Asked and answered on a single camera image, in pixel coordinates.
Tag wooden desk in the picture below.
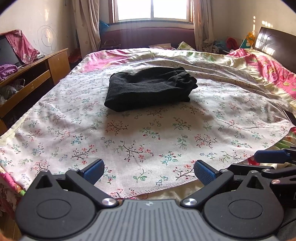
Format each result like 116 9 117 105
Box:
1 48 70 135

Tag pink floral cloth on monitor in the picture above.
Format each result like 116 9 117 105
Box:
1 29 40 64

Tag floral bed sheet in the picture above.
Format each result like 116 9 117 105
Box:
1 48 295 198

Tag window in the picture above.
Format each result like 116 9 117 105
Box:
108 0 193 23

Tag green patterned paper bag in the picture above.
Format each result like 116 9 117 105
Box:
177 41 195 51

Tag yellow green toy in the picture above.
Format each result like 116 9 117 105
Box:
240 32 254 49

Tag beige curtain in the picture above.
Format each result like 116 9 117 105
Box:
192 0 215 53
72 0 101 58

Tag left beige curtain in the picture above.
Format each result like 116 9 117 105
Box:
72 0 101 58

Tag grey clothes in desk shelf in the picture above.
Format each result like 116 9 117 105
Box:
0 78 25 105

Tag red plush toy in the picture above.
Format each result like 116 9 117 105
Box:
226 37 239 50

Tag dark wooden headboard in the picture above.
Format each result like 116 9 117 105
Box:
255 27 296 73

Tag purple dotted cloth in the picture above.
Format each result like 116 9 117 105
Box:
0 64 18 81

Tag magazine on bed edge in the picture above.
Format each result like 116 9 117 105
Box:
149 43 175 50

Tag black pants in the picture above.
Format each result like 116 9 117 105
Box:
104 67 198 112

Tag right beige curtain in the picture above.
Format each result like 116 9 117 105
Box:
192 0 215 53

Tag pink floral quilt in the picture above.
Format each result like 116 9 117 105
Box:
229 49 295 106

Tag black monitor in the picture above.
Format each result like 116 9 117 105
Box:
0 36 22 67

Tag blue bag by window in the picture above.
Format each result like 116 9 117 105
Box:
99 20 109 36

